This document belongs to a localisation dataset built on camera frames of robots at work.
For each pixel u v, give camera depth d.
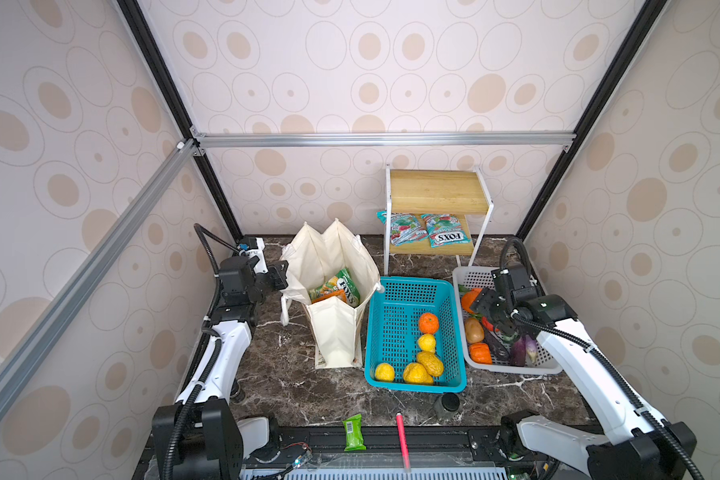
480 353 0.83
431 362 0.83
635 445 0.37
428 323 0.90
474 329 0.87
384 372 0.80
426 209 0.82
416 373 0.80
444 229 0.97
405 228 0.97
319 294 0.89
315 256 0.94
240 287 0.61
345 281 0.91
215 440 0.40
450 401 0.71
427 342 0.87
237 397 0.77
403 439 0.74
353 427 0.75
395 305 1.00
